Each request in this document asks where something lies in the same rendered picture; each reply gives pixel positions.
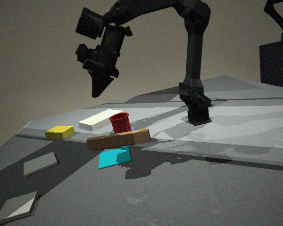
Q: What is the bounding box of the yellow rectangular block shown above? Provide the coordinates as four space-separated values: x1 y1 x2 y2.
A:
45 126 75 139

